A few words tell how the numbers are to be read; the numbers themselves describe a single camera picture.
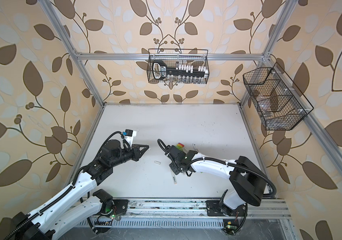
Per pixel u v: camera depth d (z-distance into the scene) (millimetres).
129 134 676
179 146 995
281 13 743
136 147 666
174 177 843
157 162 900
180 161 642
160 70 835
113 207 730
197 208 753
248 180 428
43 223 405
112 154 586
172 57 911
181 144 990
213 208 732
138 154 664
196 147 959
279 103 734
